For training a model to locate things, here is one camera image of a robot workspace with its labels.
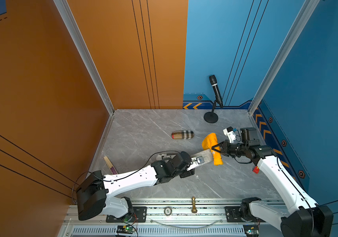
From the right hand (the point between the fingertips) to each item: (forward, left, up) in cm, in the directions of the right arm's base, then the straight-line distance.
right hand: (213, 148), depth 76 cm
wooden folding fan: (-3, +59, -18) cm, 62 cm away
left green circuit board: (-33, +44, -20) cm, 59 cm away
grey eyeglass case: (-3, +3, -3) cm, 5 cm away
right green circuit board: (-33, -17, -22) cm, 43 cm away
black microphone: (+44, -5, +11) cm, 46 cm away
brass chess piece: (-25, +10, -19) cm, 33 cm away
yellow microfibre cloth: (+3, +3, 0) cm, 4 cm away
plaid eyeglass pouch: (+21, +15, -17) cm, 31 cm away
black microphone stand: (+39, -8, -18) cm, 43 cm away
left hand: (-3, +11, -6) cm, 13 cm away
